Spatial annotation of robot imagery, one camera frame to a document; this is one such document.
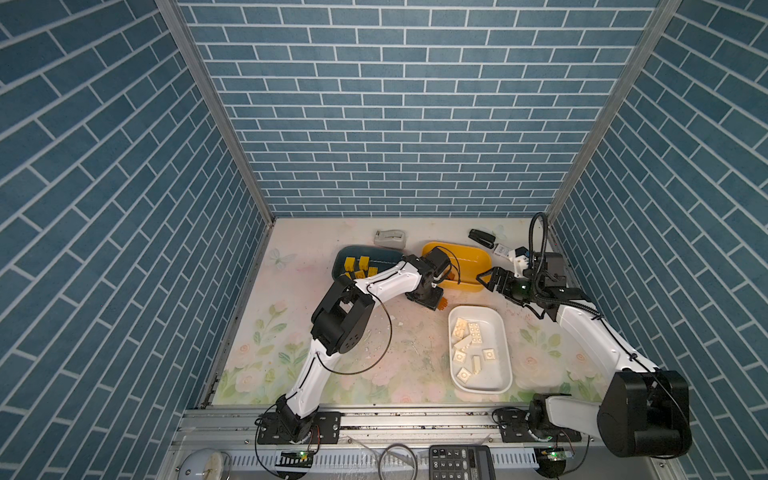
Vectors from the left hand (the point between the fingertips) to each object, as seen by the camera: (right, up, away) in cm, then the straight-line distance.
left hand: (431, 302), depth 95 cm
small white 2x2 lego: (+16, -13, -9) cm, 23 cm away
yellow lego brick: (-23, +12, +8) cm, 27 cm away
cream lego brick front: (+8, -18, -13) cm, 23 cm away
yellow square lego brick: (-28, +12, +7) cm, 31 cm away
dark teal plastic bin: (-17, +14, +11) cm, 25 cm away
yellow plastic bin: (+15, +12, +13) cm, 23 cm away
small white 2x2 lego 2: (+7, -13, -11) cm, 19 cm away
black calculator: (+4, -32, -28) cm, 42 cm away
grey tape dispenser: (-14, +21, +15) cm, 29 cm away
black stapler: (+22, +21, +17) cm, 35 cm away
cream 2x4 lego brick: (+9, -7, -5) cm, 12 cm away
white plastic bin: (+13, -12, -9) cm, 20 cm away
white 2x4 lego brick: (+13, -8, -7) cm, 16 cm away
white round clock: (-51, -28, -33) cm, 67 cm away
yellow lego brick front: (-28, +8, +5) cm, 29 cm away
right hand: (+15, +9, -10) cm, 20 cm away
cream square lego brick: (+11, -15, -13) cm, 23 cm away
